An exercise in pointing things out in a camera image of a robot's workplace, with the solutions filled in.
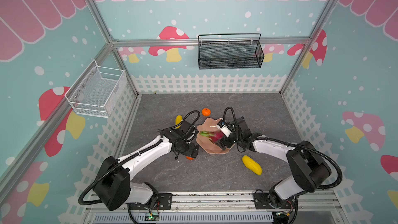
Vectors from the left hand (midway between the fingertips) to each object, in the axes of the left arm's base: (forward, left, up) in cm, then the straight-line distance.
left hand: (188, 153), depth 82 cm
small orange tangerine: (+32, -9, -4) cm, 33 cm away
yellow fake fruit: (-4, -33, -3) cm, 34 cm away
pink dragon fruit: (+10, -14, +1) cm, 17 cm away
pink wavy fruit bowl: (+9, -10, -5) cm, 14 cm away
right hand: (+12, -17, -1) cm, 21 cm away
